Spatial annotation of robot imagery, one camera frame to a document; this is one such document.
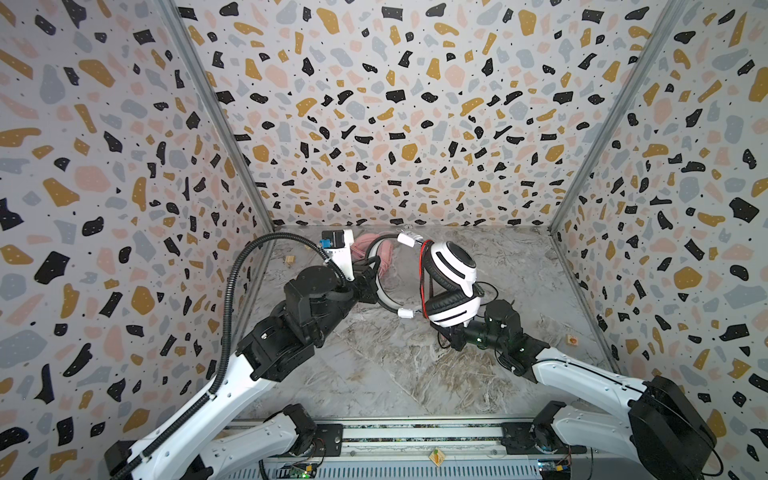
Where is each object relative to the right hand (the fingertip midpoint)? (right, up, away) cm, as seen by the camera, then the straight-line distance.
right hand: (429, 319), depth 77 cm
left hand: (-11, +17, -18) cm, 27 cm away
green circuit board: (-30, -35, -6) cm, 46 cm away
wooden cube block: (+45, -9, +14) cm, 48 cm away
